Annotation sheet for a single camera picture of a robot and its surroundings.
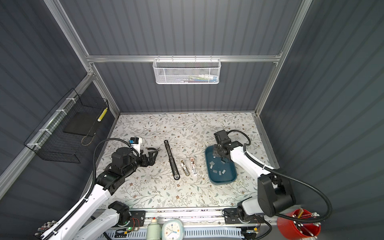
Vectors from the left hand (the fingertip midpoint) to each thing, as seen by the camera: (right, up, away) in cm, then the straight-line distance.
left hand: (150, 151), depth 78 cm
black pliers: (-1, -2, +22) cm, 22 cm away
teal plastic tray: (+38, -14, +11) cm, 42 cm away
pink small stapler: (+23, -13, +11) cm, 29 cm away
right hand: (+39, -2, +11) cm, 40 cm away
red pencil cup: (+64, -28, -19) cm, 73 cm away
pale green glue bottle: (+6, -32, -14) cm, 36 cm away
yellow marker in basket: (-28, +18, +3) cm, 33 cm away
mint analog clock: (+13, -35, -10) cm, 38 cm away
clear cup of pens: (-34, -26, -21) cm, 48 cm away
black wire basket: (-39, +10, -5) cm, 41 cm away
